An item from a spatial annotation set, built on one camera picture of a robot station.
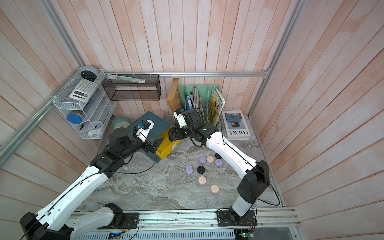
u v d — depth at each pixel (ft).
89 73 2.64
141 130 1.88
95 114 2.68
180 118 2.28
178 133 2.21
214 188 2.69
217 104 3.29
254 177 1.38
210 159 3.09
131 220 2.41
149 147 2.02
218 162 3.04
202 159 3.11
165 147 2.49
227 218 2.41
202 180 2.81
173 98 2.74
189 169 2.95
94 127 2.71
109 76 2.97
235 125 3.58
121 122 3.40
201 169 2.96
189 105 3.18
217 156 3.13
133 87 3.41
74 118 2.50
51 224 1.23
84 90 2.55
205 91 3.52
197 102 3.29
